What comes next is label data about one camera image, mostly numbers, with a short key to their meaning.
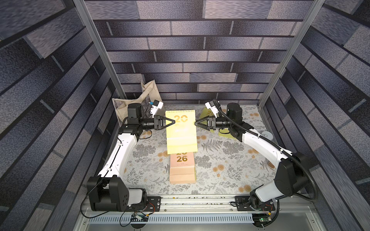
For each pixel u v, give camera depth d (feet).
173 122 2.23
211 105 2.20
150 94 3.15
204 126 2.19
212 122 2.15
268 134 3.12
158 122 2.04
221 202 2.49
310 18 2.39
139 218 2.33
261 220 2.29
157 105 2.19
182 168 2.75
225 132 2.33
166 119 2.24
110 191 1.31
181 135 2.23
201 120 2.34
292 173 1.37
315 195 1.24
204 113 2.35
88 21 2.40
